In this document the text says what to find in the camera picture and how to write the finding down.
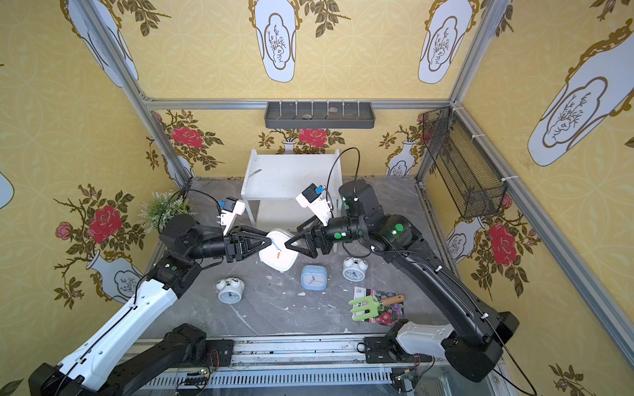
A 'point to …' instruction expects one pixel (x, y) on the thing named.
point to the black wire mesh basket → (477, 191)
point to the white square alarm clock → (277, 255)
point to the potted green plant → (161, 207)
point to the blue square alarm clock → (314, 277)
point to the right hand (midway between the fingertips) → (294, 243)
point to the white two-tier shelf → (272, 181)
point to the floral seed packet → (392, 313)
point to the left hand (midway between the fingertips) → (273, 244)
